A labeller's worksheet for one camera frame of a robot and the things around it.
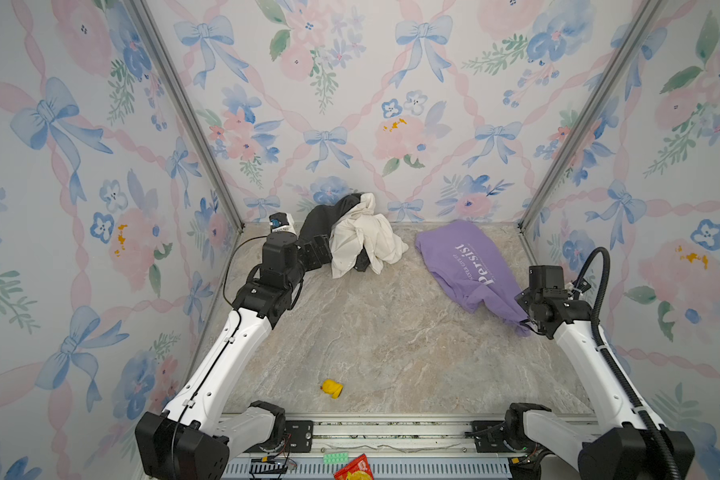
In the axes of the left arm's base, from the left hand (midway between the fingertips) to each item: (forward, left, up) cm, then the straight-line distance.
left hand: (313, 238), depth 74 cm
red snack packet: (-45, -11, -30) cm, 55 cm away
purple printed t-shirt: (+12, -50, -28) cm, 59 cm away
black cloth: (+21, +2, -14) cm, 25 cm away
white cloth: (+15, -11, -13) cm, 22 cm away
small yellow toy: (-27, -5, -30) cm, 40 cm away
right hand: (-10, -59, -15) cm, 62 cm away
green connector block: (-43, -7, -29) cm, 52 cm away
